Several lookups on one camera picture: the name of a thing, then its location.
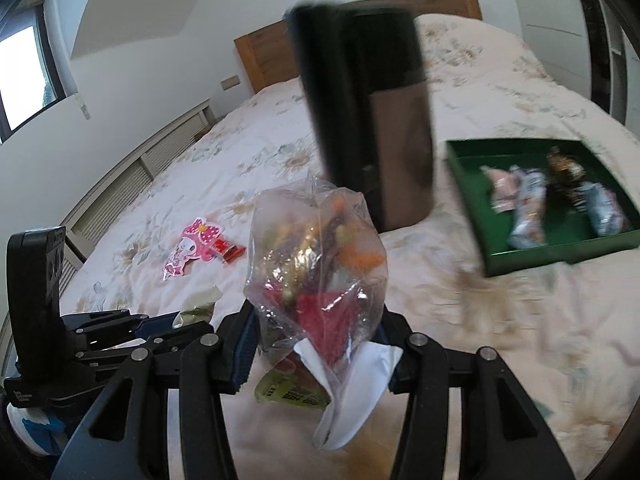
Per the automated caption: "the floral duvet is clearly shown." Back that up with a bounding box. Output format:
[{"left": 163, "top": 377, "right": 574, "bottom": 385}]
[{"left": 60, "top": 12, "right": 640, "bottom": 480}]

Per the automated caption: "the white wardrobe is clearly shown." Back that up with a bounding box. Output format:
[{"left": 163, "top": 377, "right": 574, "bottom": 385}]
[{"left": 507, "top": 0, "right": 640, "bottom": 126}]

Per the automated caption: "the pink striped snack packet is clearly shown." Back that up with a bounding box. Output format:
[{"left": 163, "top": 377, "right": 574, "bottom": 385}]
[{"left": 481, "top": 165, "right": 523, "bottom": 213}]

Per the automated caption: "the tall white blue snack packet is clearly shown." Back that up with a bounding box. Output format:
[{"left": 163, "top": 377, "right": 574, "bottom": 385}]
[{"left": 507, "top": 167, "right": 548, "bottom": 251}]

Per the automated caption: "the brown gold snack packet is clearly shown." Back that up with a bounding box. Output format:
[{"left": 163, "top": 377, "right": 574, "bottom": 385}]
[{"left": 545, "top": 146, "right": 588, "bottom": 206}]

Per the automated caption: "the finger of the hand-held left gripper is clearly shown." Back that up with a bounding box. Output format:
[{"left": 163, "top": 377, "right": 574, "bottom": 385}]
[
  {"left": 75, "top": 322, "right": 217, "bottom": 361},
  {"left": 61, "top": 310, "right": 181, "bottom": 335}
]

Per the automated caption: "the pale green wrapper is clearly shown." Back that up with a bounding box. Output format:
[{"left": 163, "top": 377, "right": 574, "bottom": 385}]
[{"left": 172, "top": 286, "right": 223, "bottom": 328}]

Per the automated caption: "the small green snack packet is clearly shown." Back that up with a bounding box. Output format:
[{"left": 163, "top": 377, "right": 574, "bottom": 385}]
[{"left": 255, "top": 367, "right": 333, "bottom": 411}]

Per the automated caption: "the window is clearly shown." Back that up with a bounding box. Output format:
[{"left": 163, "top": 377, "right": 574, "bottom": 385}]
[{"left": 0, "top": 0, "right": 76, "bottom": 143}]

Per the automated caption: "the white slatted radiator cover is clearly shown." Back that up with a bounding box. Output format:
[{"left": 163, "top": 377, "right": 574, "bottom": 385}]
[{"left": 0, "top": 100, "right": 216, "bottom": 351}]

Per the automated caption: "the clear bag of mixed candies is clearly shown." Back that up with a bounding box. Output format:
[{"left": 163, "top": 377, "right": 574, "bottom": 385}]
[{"left": 243, "top": 175, "right": 403, "bottom": 451}]

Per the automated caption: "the pink cartoon character packet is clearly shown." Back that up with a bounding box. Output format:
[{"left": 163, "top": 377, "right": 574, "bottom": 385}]
[{"left": 162, "top": 216, "right": 228, "bottom": 281}]

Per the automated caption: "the wooden headboard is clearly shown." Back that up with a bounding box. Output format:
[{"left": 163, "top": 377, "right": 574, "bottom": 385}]
[{"left": 234, "top": 0, "right": 483, "bottom": 95}]

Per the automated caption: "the green tray box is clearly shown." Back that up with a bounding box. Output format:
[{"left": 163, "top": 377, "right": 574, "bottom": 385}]
[{"left": 445, "top": 137, "right": 640, "bottom": 278}]

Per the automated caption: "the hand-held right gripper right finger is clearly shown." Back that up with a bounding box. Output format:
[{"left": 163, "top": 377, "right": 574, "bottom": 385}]
[{"left": 380, "top": 310, "right": 576, "bottom": 480}]

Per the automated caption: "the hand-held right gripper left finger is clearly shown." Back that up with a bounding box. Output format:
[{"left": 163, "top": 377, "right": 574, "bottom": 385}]
[{"left": 50, "top": 300, "right": 261, "bottom": 480}]

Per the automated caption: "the black tall case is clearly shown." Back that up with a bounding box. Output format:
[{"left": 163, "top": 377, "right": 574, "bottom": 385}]
[{"left": 284, "top": 2, "right": 381, "bottom": 197}]

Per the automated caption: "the silver blue cookie packet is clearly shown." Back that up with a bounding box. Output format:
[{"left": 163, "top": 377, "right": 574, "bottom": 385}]
[{"left": 570, "top": 182, "right": 626, "bottom": 238}]

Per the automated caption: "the small red snack packet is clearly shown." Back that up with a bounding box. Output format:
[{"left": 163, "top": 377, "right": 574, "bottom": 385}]
[{"left": 212, "top": 240, "right": 247, "bottom": 264}]

